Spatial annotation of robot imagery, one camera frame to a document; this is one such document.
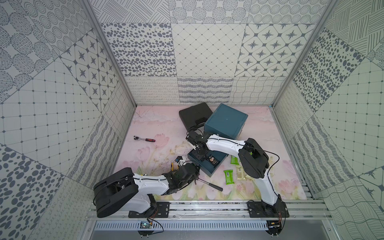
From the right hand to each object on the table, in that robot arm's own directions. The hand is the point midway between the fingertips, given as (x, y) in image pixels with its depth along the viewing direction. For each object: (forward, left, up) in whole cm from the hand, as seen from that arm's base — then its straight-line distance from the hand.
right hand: (202, 154), depth 93 cm
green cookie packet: (-12, -16, -1) cm, 20 cm away
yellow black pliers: (-9, +18, 0) cm, 20 cm away
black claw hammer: (-19, -7, -2) cm, 20 cm away
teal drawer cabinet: (+10, -14, +21) cm, 27 cm away
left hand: (-10, -1, +5) cm, 11 cm away
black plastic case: (+28, +5, +5) cm, 29 cm away
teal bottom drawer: (-8, -2, 0) cm, 8 cm away
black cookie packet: (-4, -6, 0) cm, 8 cm away
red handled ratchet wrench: (+11, +45, +1) cm, 47 cm away
